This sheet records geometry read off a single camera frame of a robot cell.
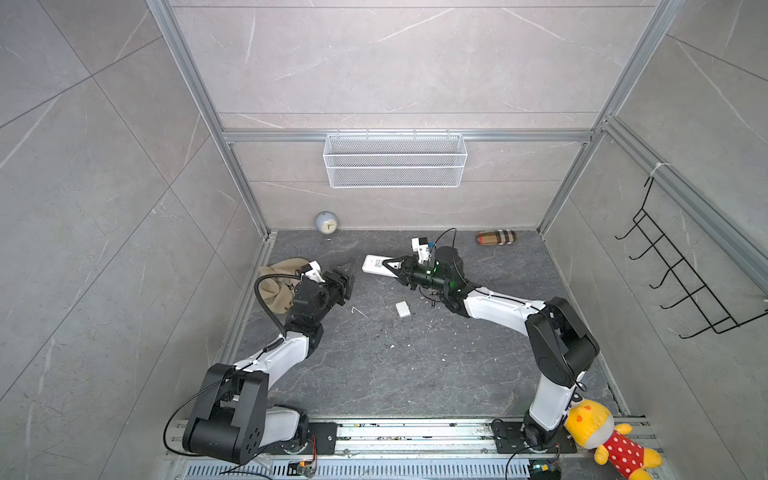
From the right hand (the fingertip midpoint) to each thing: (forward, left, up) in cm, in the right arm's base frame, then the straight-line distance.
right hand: (382, 264), depth 81 cm
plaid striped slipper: (+27, -46, -20) cm, 58 cm away
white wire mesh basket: (+39, -4, +7) cm, 40 cm away
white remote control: (0, +2, 0) cm, 2 cm away
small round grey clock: (+33, +22, -16) cm, 43 cm away
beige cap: (+3, +35, -17) cm, 39 cm away
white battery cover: (-2, -6, -22) cm, 23 cm away
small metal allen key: (-2, +11, -23) cm, 25 cm away
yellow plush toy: (-38, -49, -16) cm, 64 cm away
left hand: (+1, +7, +1) cm, 7 cm away
